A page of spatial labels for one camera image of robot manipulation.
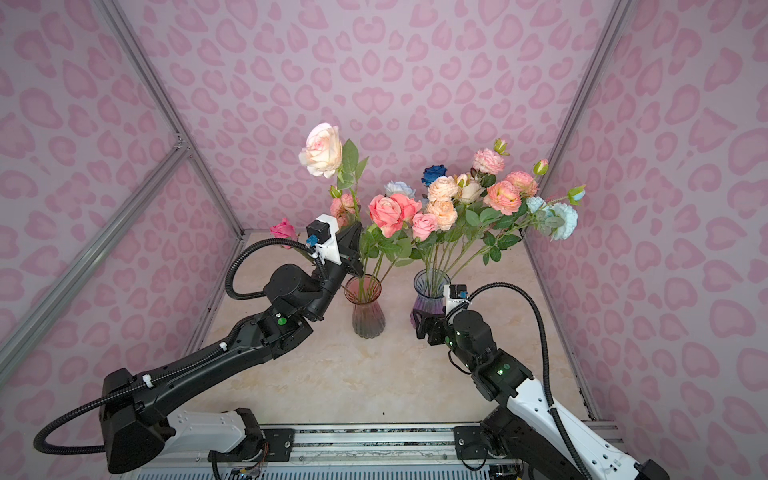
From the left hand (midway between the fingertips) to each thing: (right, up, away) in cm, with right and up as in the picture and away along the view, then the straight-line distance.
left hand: (358, 219), depth 60 cm
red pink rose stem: (+9, -4, +8) cm, 13 cm away
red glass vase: (0, -16, +17) cm, 24 cm away
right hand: (+15, -21, +15) cm, 30 cm away
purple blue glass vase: (+17, -15, +22) cm, 32 cm away
